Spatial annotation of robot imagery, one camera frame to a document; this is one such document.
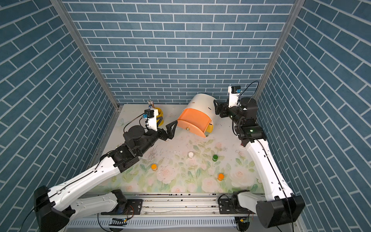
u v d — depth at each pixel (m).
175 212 0.72
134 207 0.74
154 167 0.87
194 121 0.84
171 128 0.59
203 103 0.90
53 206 0.38
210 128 0.89
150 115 0.58
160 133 0.59
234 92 0.57
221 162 0.91
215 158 0.89
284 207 0.37
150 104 0.99
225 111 0.63
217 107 0.64
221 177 0.83
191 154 0.91
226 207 0.72
